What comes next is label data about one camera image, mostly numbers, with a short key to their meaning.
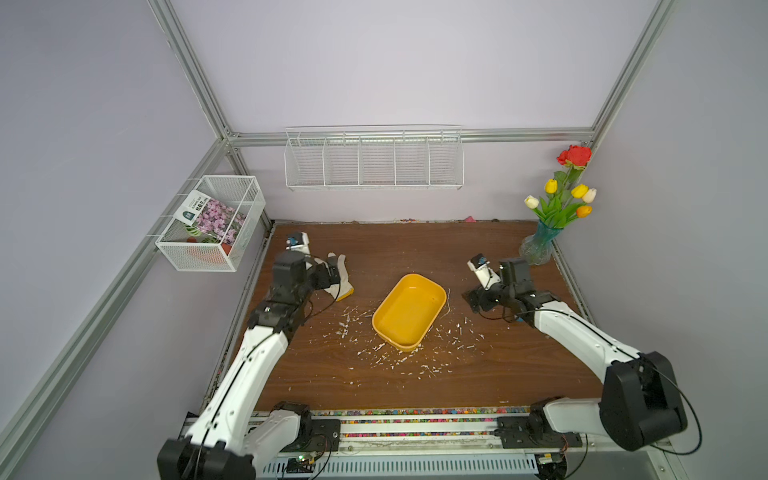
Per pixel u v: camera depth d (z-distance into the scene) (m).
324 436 0.73
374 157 0.99
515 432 0.74
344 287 1.02
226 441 0.38
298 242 0.65
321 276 0.68
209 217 0.74
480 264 0.77
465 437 0.74
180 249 0.70
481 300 0.79
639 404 0.42
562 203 0.93
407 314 0.94
